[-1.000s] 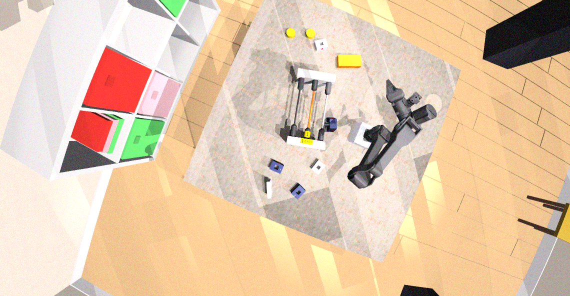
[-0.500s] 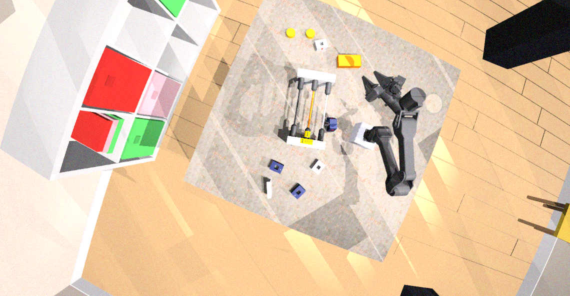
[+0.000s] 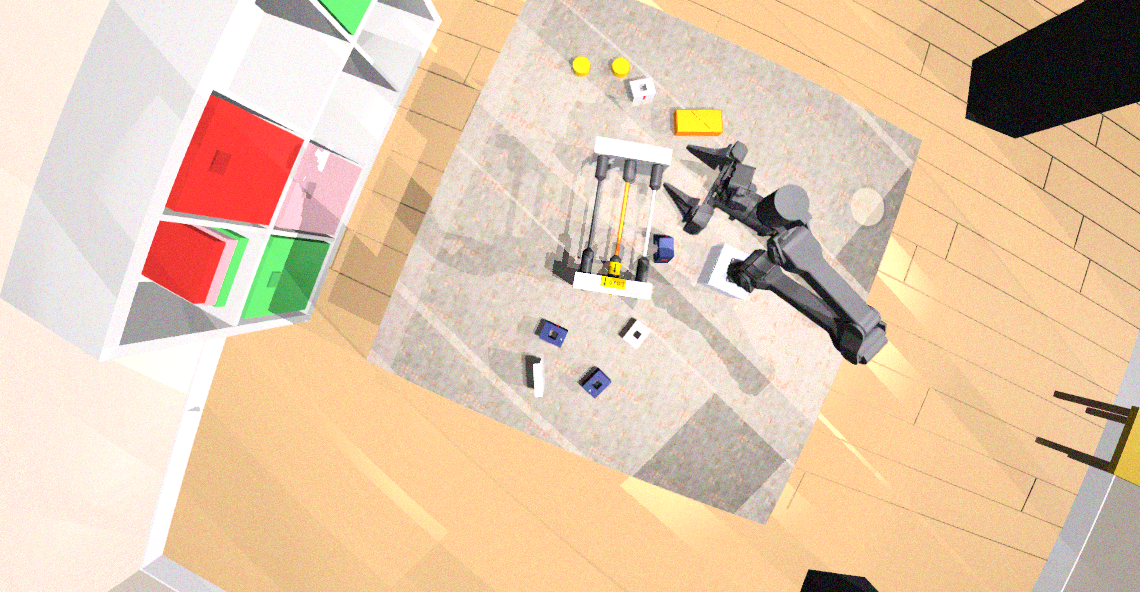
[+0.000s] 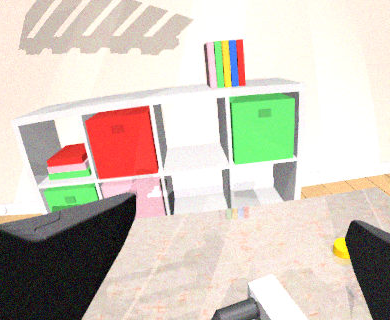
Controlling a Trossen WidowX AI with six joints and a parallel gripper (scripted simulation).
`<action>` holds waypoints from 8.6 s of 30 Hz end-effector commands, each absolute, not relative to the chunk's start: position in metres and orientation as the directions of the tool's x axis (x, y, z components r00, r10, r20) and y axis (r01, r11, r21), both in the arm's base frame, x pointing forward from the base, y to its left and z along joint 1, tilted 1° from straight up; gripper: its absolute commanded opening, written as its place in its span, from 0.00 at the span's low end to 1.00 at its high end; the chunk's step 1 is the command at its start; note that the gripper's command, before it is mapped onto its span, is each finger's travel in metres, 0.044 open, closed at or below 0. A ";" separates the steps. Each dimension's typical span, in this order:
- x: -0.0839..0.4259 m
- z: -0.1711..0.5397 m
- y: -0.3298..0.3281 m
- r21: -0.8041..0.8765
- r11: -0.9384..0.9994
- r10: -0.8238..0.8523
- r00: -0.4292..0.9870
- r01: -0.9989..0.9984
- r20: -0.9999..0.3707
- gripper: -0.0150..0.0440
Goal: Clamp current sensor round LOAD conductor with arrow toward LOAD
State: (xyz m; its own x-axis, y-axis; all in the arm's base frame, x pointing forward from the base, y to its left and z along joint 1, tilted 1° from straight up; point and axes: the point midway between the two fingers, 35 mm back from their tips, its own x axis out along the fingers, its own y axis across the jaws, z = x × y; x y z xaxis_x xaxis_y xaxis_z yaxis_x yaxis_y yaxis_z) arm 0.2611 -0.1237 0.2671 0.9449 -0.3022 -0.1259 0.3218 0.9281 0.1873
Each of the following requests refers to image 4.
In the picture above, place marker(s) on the yellow cylinder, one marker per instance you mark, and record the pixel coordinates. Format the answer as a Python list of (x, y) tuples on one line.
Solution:
[(340, 249)]

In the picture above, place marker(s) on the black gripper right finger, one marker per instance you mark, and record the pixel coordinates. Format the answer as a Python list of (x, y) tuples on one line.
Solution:
[(369, 250)]

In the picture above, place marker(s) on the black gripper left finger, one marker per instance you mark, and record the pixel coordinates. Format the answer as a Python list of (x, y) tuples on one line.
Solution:
[(51, 266)]

